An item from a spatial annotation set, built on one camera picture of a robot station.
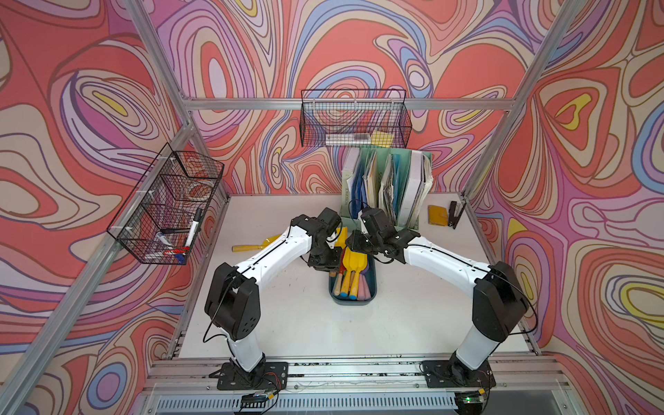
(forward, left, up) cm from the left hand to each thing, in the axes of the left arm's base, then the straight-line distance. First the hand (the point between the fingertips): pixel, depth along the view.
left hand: (340, 269), depth 82 cm
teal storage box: (+1, -12, -9) cm, 15 cm away
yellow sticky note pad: (+33, -44, -11) cm, 55 cm away
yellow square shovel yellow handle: (+8, -3, -8) cm, 12 cm away
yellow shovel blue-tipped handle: (+7, -7, -8) cm, 13 cm away
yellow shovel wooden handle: (+13, -1, +1) cm, 13 cm away
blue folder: (+28, -8, +6) cm, 30 cm away
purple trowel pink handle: (-4, -8, -8) cm, 12 cm away
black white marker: (+2, +40, +19) cm, 44 cm away
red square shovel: (+4, -1, -8) cm, 9 cm away
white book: (+27, -27, +10) cm, 40 cm away
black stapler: (+29, -49, -9) cm, 57 cm away
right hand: (+8, -3, +1) cm, 8 cm away
